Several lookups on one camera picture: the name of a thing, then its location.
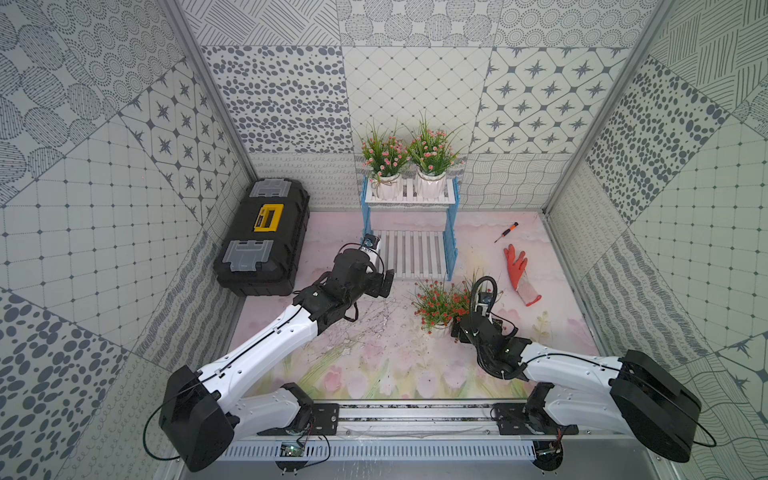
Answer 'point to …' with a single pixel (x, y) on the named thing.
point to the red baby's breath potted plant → (440, 305)
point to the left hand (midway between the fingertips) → (386, 267)
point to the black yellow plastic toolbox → (260, 252)
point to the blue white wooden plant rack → (414, 254)
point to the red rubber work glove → (519, 277)
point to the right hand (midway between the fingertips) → (470, 321)
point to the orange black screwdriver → (515, 224)
